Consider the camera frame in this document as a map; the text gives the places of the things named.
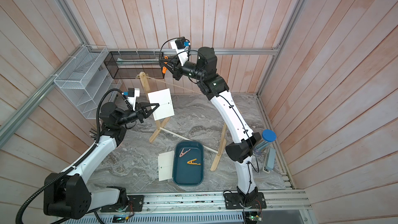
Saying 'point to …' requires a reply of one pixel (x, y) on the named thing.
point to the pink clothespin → (183, 153)
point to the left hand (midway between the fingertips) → (159, 107)
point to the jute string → (170, 84)
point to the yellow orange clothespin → (192, 162)
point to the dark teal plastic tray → (188, 166)
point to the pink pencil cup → (93, 134)
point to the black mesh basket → (128, 65)
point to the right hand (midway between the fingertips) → (160, 61)
